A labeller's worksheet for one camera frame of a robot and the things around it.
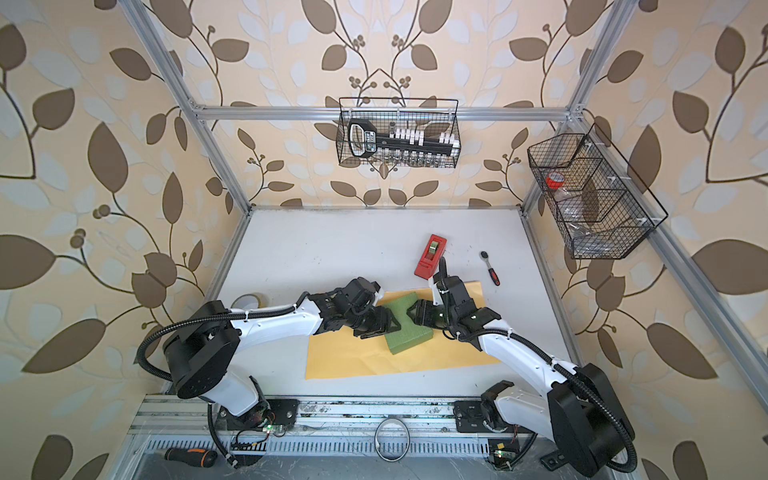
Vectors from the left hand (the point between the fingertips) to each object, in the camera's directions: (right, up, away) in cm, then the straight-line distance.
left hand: (400, 329), depth 80 cm
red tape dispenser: (+10, +17, +18) cm, 27 cm away
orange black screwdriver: (-47, -24, -14) cm, 54 cm away
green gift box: (+3, -1, 0) cm, 3 cm away
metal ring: (-2, -24, -9) cm, 26 cm away
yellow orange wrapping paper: (-17, -8, +4) cm, 19 cm away
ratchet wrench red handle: (+32, +13, +21) cm, 40 cm away
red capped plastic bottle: (+42, +41, 0) cm, 59 cm away
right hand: (+4, +3, +3) cm, 6 cm away
